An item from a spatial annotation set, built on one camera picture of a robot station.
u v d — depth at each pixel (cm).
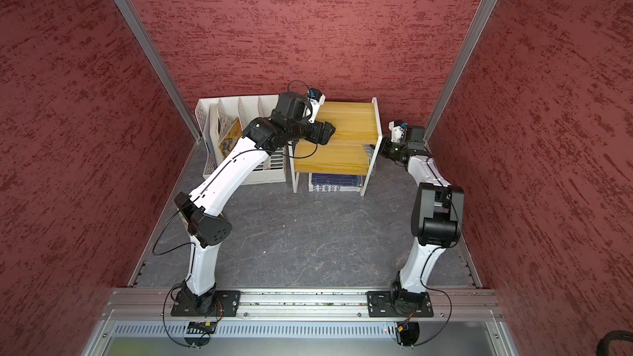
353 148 91
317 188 98
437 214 51
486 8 78
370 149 92
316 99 65
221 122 94
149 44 87
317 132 67
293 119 58
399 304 68
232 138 93
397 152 82
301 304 76
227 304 74
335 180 96
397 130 87
